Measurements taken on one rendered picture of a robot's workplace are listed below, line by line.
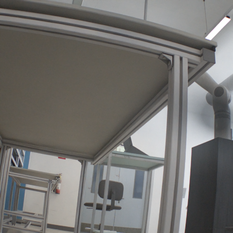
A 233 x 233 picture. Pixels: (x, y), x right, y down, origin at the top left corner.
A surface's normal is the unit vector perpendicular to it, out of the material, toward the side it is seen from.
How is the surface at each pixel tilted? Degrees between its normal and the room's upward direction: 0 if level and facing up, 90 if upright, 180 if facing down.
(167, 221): 90
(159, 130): 90
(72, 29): 90
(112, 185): 101
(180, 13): 180
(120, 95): 180
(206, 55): 90
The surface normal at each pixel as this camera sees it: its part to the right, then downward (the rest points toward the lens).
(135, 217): 0.25, -0.29
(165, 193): -0.96, -0.18
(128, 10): -0.11, 0.94
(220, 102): -0.61, -0.31
